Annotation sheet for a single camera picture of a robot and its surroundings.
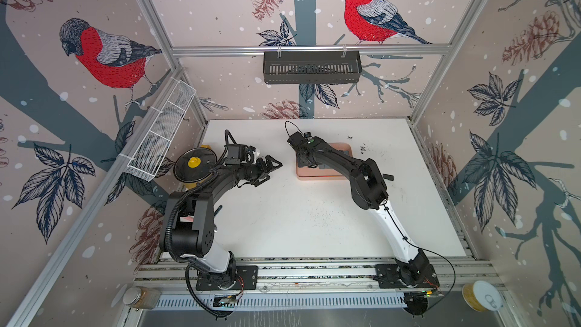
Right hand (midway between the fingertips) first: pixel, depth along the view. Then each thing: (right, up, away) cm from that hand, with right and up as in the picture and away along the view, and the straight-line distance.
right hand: (312, 157), depth 105 cm
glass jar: (-52, -36, -42) cm, 76 cm away
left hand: (-14, -2, -16) cm, 22 cm away
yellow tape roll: (+48, -38, -39) cm, 73 cm away
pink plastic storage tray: (0, -6, -7) cm, 9 cm away
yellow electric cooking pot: (-48, -2, -17) cm, 51 cm away
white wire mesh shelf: (-63, +1, -22) cm, 67 cm away
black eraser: (+34, -8, -7) cm, 36 cm away
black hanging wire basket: (0, +42, 0) cm, 42 cm away
